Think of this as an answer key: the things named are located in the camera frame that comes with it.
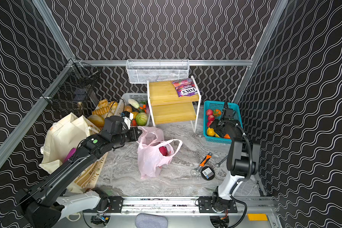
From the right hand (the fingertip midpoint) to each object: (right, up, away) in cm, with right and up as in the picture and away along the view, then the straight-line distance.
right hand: (215, 128), depth 96 cm
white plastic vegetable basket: (-58, +24, +21) cm, 66 cm away
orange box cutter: (-9, -20, -6) cm, 23 cm away
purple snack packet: (-85, -12, -18) cm, 87 cm away
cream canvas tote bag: (-87, -2, -19) cm, 89 cm away
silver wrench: (+2, -21, -6) cm, 22 cm away
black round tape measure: (-9, -26, -13) cm, 30 cm away
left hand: (-43, 0, -24) cm, 49 cm away
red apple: (0, +12, +14) cm, 18 cm away
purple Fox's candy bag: (-22, +24, -16) cm, 36 cm away
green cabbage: (-51, +6, +4) cm, 52 cm away
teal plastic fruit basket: (+2, +17, +16) cm, 24 cm away
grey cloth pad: (-43, -42, -29) cm, 67 cm away
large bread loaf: (-85, +6, +10) cm, 86 cm away
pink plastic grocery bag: (-38, -10, -30) cm, 49 cm away
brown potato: (-63, +15, +11) cm, 65 cm away
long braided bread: (-86, +13, +17) cm, 88 cm away
